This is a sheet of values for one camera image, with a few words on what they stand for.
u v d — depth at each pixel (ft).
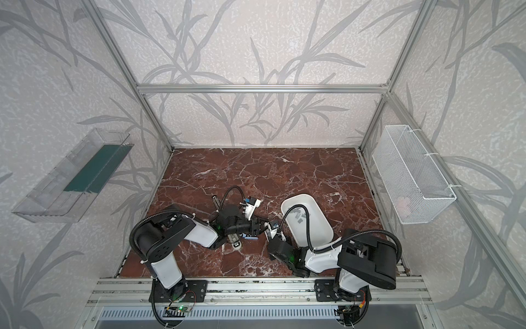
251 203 2.64
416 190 1.99
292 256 2.15
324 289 2.42
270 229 2.51
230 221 2.42
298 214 3.08
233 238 2.77
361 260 1.47
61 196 2.08
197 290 2.42
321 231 2.93
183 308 2.31
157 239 1.62
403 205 2.33
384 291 1.48
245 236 2.77
